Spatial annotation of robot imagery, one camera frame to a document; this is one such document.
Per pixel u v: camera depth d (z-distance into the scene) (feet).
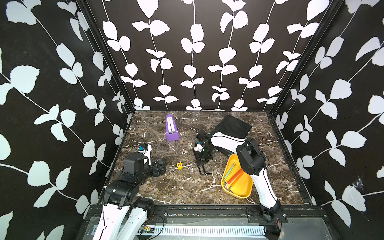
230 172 2.89
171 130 3.22
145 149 1.98
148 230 2.34
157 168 1.98
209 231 2.30
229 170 2.90
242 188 2.70
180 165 2.90
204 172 2.89
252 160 1.86
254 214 2.40
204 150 2.73
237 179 2.82
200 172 2.89
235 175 2.81
